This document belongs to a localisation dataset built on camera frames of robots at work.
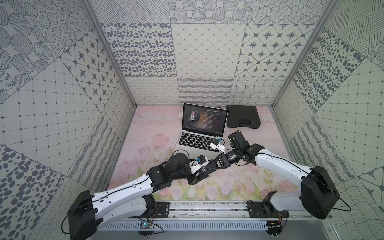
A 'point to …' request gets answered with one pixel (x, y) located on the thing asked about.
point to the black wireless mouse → (208, 168)
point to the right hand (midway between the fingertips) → (211, 169)
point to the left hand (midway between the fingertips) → (206, 166)
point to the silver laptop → (202, 126)
